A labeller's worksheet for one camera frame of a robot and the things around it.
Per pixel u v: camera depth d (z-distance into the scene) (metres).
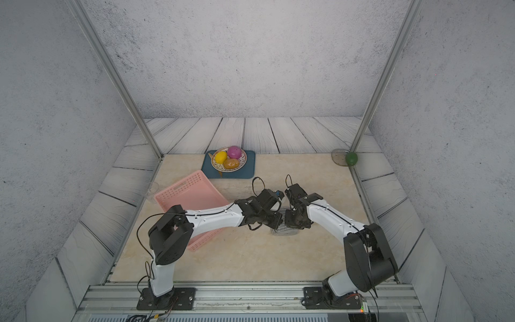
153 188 1.01
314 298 0.73
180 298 0.73
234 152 1.14
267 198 0.69
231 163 1.10
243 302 0.73
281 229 0.88
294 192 0.71
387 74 0.87
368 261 0.43
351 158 1.15
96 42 0.78
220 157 1.14
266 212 0.73
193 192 1.02
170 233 0.52
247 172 1.13
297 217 0.74
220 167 1.14
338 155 1.21
